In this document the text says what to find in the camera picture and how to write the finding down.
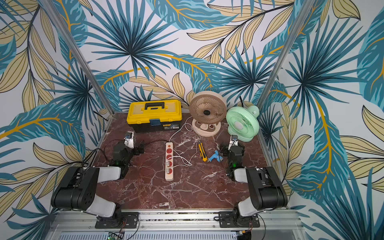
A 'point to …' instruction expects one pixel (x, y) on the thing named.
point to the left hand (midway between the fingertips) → (135, 140)
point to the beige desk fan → (207, 109)
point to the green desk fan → (243, 123)
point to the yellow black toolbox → (151, 115)
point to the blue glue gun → (218, 158)
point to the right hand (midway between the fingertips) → (232, 142)
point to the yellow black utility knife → (202, 152)
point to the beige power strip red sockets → (169, 161)
